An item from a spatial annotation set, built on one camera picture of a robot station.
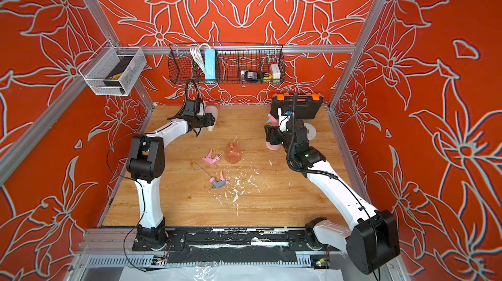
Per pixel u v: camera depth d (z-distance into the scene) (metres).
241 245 0.73
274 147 1.00
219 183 0.87
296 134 0.56
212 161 0.94
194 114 0.82
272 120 0.89
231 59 0.95
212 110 1.09
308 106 0.97
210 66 0.90
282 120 0.63
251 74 0.95
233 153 0.98
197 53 0.85
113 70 0.83
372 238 0.38
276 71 0.92
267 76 0.95
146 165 0.56
